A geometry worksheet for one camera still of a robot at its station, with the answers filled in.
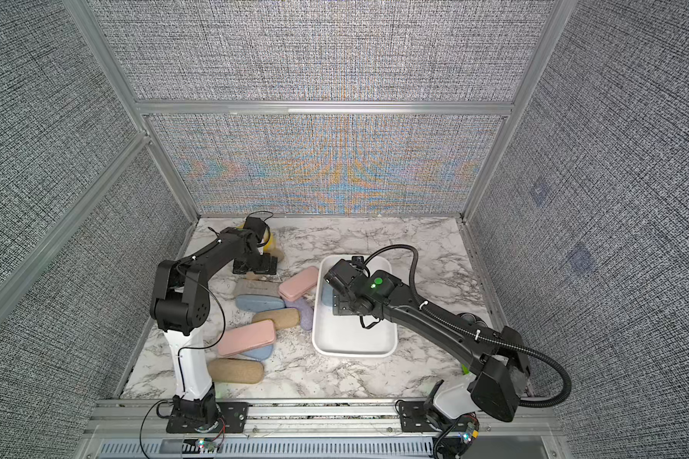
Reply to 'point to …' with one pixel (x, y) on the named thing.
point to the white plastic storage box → (345, 335)
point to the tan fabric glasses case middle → (287, 318)
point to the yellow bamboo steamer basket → (239, 228)
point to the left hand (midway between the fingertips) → (265, 267)
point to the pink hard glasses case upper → (300, 285)
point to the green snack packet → (465, 369)
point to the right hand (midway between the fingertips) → (350, 296)
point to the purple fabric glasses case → (306, 311)
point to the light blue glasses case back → (327, 295)
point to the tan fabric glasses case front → (235, 370)
